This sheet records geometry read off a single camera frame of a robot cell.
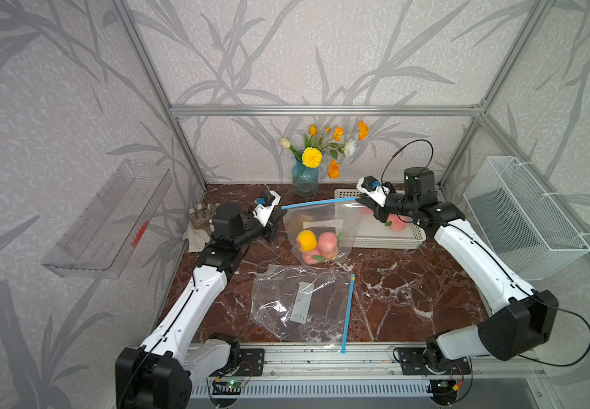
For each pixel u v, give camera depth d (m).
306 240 0.86
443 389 0.76
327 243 0.84
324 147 1.02
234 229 0.57
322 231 0.89
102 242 0.64
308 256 0.91
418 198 0.58
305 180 1.10
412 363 0.73
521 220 0.63
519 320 0.40
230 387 0.72
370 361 0.75
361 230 0.84
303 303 0.85
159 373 0.37
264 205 0.62
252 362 0.73
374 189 0.62
